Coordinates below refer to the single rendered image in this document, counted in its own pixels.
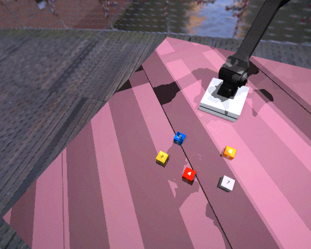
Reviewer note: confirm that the blue block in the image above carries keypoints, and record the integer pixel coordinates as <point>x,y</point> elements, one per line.
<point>179,138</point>

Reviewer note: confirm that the orange block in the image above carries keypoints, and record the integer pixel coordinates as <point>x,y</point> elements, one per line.
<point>229,152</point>

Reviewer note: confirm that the red block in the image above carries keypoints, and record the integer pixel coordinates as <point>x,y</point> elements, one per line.
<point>189,174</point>

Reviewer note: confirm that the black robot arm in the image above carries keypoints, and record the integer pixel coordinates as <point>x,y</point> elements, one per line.
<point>234,71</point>

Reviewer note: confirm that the yellow digit block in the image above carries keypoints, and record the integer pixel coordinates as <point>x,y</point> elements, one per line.
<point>162,157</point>

